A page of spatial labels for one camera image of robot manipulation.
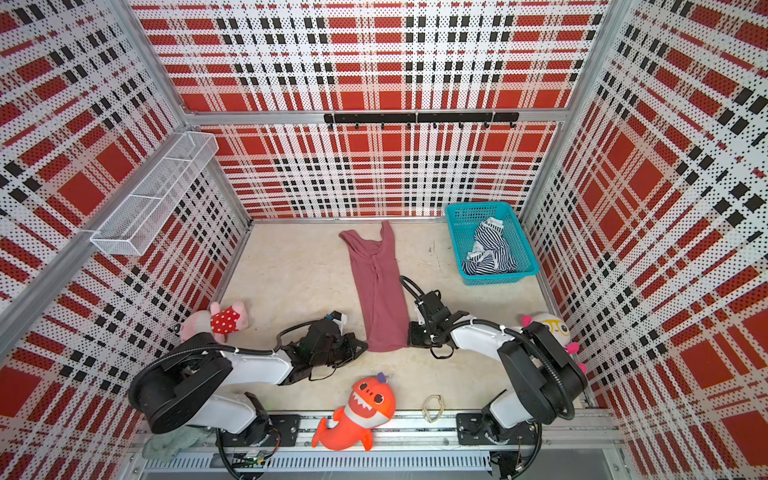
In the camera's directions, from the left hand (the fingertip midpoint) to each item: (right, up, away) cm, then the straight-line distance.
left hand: (372, 345), depth 87 cm
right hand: (+12, +2, +2) cm, 12 cm away
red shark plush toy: (+1, -8, -17) cm, 19 cm away
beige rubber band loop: (+15, -12, -9) cm, 21 cm away
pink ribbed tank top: (+3, +10, +9) cm, 13 cm away
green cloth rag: (-48, -18, -17) cm, 54 cm away
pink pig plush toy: (-46, +7, 0) cm, 46 cm away
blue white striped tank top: (+41, +27, +17) cm, 52 cm away
